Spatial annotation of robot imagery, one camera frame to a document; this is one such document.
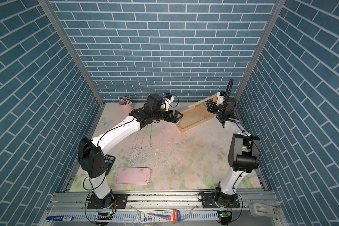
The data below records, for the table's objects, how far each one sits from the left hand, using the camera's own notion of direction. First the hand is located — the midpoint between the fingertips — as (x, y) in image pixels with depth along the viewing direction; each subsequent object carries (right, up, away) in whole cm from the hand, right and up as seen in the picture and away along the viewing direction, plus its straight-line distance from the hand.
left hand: (180, 114), depth 80 cm
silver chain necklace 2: (-20, -22, +16) cm, 34 cm away
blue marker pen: (-59, -51, -12) cm, 79 cm away
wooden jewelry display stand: (+15, +1, +33) cm, 36 cm away
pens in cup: (-43, +11, +28) cm, 52 cm away
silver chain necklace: (-25, -16, +19) cm, 36 cm away
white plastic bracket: (+40, -48, -9) cm, 63 cm away
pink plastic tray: (-28, -35, +1) cm, 45 cm away
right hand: (+19, +7, +13) cm, 24 cm away
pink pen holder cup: (-41, +5, +28) cm, 49 cm away
